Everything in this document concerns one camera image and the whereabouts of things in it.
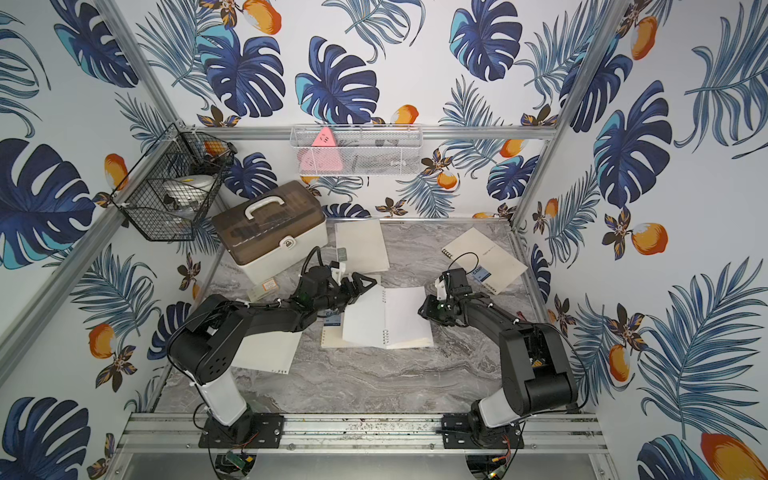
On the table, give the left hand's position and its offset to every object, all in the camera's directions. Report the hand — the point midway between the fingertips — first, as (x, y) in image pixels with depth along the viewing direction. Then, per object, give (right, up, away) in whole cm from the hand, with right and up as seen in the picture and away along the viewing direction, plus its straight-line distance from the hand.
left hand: (372, 284), depth 88 cm
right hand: (+16, -9, +5) cm, 19 cm away
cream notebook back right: (+41, +5, +18) cm, 45 cm away
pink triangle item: (-15, +38, +2) cm, 41 cm away
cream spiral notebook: (-6, +12, +28) cm, 31 cm away
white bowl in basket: (-49, +25, -8) cm, 56 cm away
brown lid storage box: (-32, +15, +3) cm, 36 cm away
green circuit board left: (-33, -41, -15) cm, 55 cm away
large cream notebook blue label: (+4, -11, +7) cm, 14 cm away
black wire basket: (-58, +39, +2) cm, 70 cm away
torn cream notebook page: (-29, -20, 0) cm, 36 cm away
